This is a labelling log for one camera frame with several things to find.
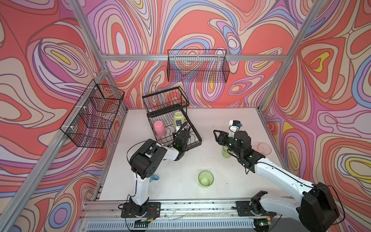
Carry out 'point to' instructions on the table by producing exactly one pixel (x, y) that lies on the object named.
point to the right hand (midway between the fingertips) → (216, 134)
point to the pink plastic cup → (160, 129)
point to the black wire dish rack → (166, 113)
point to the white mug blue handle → (154, 177)
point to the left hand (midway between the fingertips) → (182, 124)
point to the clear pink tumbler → (264, 148)
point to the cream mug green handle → (178, 116)
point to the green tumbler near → (206, 178)
